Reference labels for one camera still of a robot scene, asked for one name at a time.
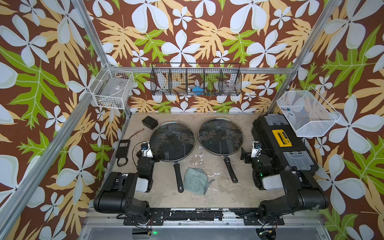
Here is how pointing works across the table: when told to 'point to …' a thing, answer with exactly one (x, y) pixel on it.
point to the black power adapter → (123, 151)
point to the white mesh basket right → (309, 114)
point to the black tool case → (275, 135)
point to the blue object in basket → (198, 90)
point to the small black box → (150, 122)
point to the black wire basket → (217, 79)
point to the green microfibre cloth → (196, 181)
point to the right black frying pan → (226, 158)
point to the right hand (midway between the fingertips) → (249, 147)
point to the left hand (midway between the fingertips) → (152, 144)
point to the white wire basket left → (112, 88)
